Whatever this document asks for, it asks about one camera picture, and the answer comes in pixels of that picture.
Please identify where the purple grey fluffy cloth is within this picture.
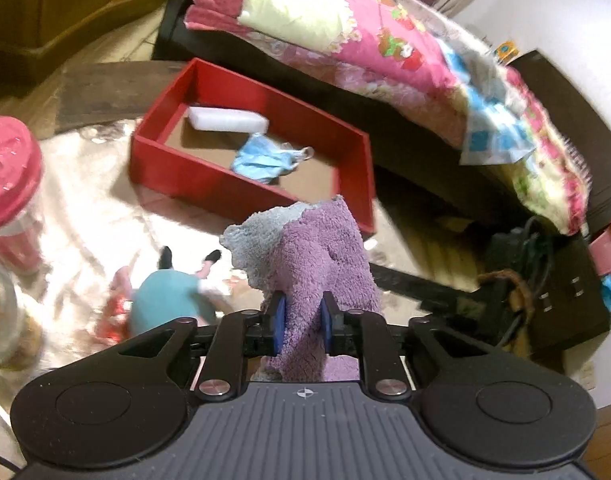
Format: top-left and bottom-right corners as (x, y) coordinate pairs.
(220, 195), (380, 382)

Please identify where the teal pig plush toy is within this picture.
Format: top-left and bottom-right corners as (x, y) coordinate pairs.
(104, 246), (222, 338)

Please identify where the blue face mask in tray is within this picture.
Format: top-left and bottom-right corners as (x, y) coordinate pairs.
(230, 133), (314, 184)

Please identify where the red cardboard tray box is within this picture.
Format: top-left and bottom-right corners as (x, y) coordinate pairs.
(128, 58), (376, 236)

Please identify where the white foam block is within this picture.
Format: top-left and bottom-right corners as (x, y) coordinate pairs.
(187, 106), (270, 134)

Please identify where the black bag on floor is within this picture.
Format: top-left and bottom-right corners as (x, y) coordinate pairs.
(485, 216), (611, 356)

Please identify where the checkered blue white blanket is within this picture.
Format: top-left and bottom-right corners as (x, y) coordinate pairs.
(439, 40), (534, 166)

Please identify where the clear glass jar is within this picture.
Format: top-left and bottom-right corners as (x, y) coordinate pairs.
(0, 261), (40, 370)

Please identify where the pink lid plastic jar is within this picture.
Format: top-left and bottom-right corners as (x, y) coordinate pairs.
(0, 116), (44, 274)

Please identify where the pink floral quilt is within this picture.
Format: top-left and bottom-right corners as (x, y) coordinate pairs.
(185, 0), (591, 235)

